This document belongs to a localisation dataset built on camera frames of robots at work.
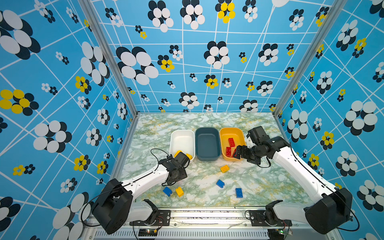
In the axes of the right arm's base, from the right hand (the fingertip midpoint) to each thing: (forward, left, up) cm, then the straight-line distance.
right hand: (240, 157), depth 79 cm
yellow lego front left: (-14, +33, -12) cm, 38 cm away
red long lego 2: (+11, +3, -13) cm, 17 cm away
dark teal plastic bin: (+16, +17, -11) cm, 26 cm away
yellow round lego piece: (-4, +32, +11) cm, 35 cm away
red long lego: (+18, 0, -13) cm, 22 cm away
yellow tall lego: (+7, +29, -11) cm, 31 cm away
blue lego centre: (-9, +10, -14) cm, 20 cm away
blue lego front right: (-14, 0, -13) cm, 19 cm away
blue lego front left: (-14, +39, -12) cm, 44 cm away
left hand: (-6, +32, -12) cm, 35 cm away
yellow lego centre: (0, +7, -13) cm, 15 cm away
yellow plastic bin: (+23, -5, -11) cm, 26 cm away
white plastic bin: (+19, +33, -12) cm, 40 cm away
